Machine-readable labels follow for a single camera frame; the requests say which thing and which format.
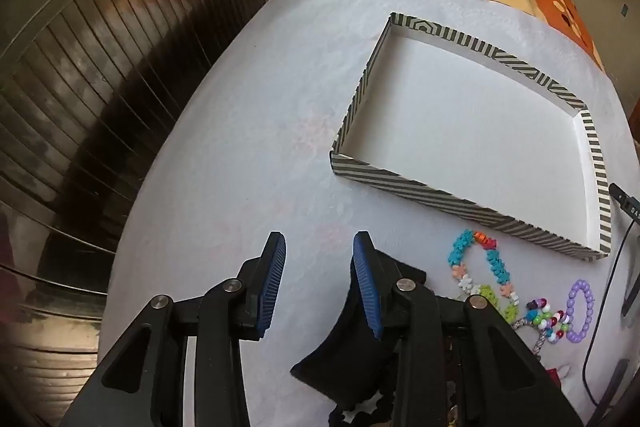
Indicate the black fabric hair bow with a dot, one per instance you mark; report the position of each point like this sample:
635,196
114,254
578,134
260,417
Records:
340,357

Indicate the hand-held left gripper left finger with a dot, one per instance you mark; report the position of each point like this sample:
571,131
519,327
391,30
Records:
270,287

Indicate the striped shallow cardboard box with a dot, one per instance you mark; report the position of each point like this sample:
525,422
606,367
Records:
475,132

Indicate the white tablecloth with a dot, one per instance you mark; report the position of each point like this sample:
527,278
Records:
225,157

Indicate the red fabric hair bow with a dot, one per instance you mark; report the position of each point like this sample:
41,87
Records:
552,375

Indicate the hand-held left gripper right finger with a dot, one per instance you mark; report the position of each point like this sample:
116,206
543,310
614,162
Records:
367,287

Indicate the dark wooden slatted door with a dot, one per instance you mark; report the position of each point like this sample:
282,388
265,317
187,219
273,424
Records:
100,82

